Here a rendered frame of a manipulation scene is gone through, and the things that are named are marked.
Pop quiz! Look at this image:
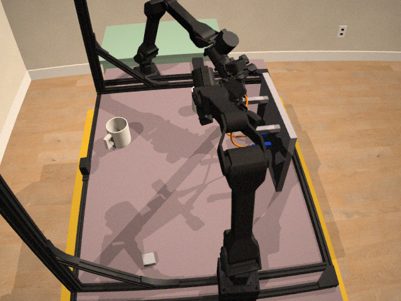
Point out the cream mug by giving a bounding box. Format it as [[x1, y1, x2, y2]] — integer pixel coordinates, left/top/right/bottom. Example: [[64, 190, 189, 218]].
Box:
[[103, 117, 131, 149]]

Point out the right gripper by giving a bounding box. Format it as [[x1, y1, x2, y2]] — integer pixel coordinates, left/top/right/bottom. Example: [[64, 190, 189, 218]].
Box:
[[239, 103, 261, 129]]

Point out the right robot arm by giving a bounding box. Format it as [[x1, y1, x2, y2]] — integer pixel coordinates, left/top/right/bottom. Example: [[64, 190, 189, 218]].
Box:
[[192, 66, 269, 287]]

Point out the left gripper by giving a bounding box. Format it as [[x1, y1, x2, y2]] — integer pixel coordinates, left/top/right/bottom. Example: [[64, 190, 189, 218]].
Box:
[[214, 56, 257, 87]]

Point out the cream cylinder with white top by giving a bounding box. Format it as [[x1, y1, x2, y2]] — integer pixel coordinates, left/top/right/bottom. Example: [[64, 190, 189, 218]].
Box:
[[192, 98, 197, 113]]

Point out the small white block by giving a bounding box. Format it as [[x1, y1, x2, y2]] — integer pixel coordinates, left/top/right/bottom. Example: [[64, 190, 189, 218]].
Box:
[[142, 252, 156, 267]]

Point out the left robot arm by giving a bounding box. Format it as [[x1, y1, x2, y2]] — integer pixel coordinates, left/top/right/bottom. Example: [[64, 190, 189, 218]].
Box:
[[133, 0, 249, 76]]

